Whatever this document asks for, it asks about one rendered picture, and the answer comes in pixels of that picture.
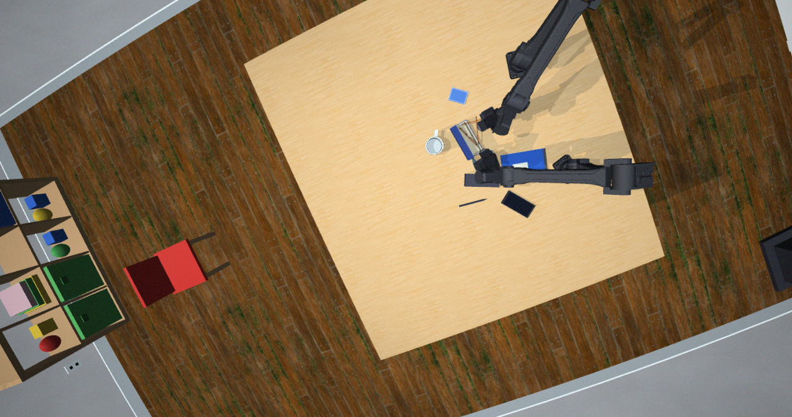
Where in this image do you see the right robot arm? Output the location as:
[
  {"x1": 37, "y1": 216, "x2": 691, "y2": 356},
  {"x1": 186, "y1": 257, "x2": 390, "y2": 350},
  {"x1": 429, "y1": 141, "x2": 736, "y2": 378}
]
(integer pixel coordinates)
[{"x1": 477, "y1": 0, "x2": 602, "y2": 135}]

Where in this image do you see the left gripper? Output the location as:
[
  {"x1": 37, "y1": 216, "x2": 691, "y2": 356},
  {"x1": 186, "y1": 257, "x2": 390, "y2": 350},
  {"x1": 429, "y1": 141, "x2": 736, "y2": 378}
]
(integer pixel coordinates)
[{"x1": 472, "y1": 151, "x2": 498, "y2": 171}]

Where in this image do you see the black glasses case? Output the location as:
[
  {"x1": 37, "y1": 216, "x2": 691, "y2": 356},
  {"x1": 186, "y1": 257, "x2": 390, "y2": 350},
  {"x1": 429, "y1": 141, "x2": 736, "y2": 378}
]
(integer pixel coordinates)
[{"x1": 464, "y1": 174, "x2": 499, "y2": 187}]

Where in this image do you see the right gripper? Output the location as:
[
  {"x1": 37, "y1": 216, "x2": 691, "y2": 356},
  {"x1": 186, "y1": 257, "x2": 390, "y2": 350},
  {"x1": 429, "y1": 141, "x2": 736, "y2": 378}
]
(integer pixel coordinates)
[{"x1": 480, "y1": 107, "x2": 494, "y2": 133}]

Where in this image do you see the blue notebook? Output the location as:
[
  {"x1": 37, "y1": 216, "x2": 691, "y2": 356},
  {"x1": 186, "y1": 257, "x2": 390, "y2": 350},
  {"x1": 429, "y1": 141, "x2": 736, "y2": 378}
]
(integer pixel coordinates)
[{"x1": 501, "y1": 148, "x2": 548, "y2": 170}]

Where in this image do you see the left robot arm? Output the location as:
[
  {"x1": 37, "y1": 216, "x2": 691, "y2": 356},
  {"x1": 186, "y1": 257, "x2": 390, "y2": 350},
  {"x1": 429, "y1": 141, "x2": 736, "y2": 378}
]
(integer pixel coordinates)
[{"x1": 475, "y1": 148, "x2": 654, "y2": 196}]

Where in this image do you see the grey mug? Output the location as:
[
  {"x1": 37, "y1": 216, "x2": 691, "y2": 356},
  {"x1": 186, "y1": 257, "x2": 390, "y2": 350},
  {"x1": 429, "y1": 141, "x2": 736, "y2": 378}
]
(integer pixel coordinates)
[{"x1": 425, "y1": 130, "x2": 444, "y2": 155}]

